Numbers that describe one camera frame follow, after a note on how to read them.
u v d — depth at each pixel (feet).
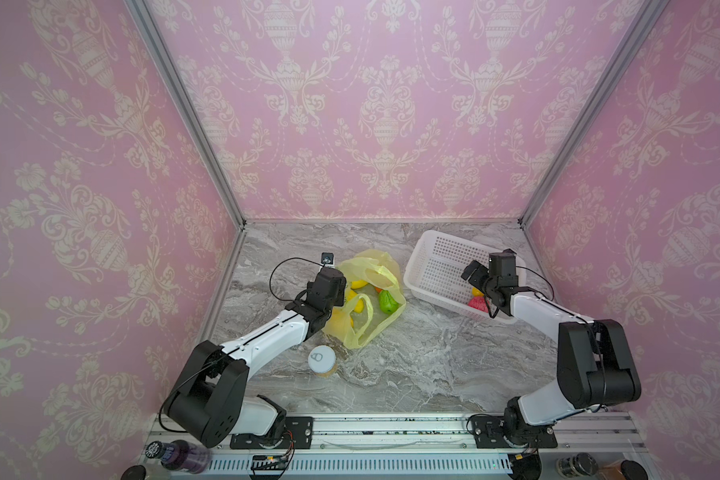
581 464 2.02
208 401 1.38
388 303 3.01
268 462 2.39
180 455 2.04
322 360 2.66
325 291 2.20
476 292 2.84
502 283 2.39
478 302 2.96
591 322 1.62
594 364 1.47
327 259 2.50
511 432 2.21
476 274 2.85
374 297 3.19
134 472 1.99
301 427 2.45
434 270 3.48
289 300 2.17
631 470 2.01
